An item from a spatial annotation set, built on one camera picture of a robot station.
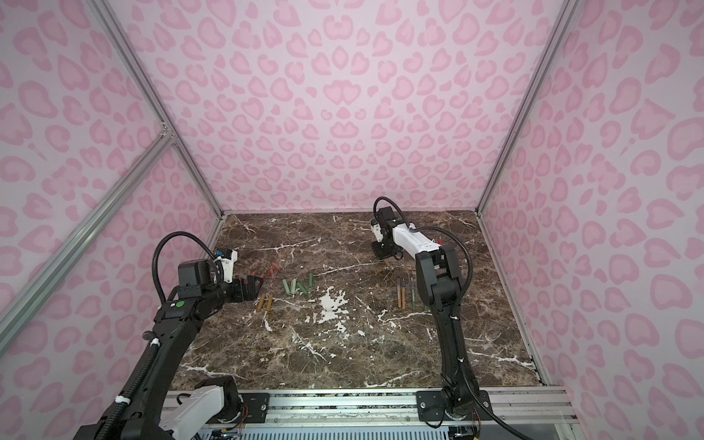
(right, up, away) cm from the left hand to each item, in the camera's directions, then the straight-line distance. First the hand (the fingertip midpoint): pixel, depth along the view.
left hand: (247, 276), depth 81 cm
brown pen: (+48, -6, +17) cm, 51 cm away
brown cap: (0, -11, +12) cm, 16 cm away
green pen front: (+51, -7, +14) cm, 54 cm away
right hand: (+42, +6, +24) cm, 49 cm away
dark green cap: (+16, -4, +17) cm, 24 cm away
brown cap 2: (+3, -11, +12) cm, 16 cm away
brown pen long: (+46, -8, +14) cm, 49 cm away
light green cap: (+9, -6, +16) cm, 20 cm away
